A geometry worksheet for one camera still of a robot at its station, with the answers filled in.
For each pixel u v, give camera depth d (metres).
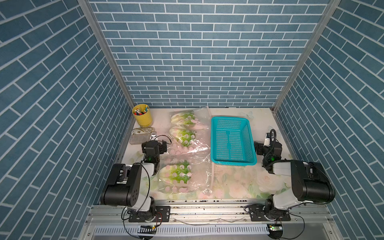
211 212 0.75
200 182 0.83
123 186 0.44
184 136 0.96
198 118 1.02
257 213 0.74
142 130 1.04
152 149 0.70
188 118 1.04
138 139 0.99
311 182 0.46
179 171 0.79
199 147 0.94
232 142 1.02
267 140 0.84
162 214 0.73
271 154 0.73
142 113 1.02
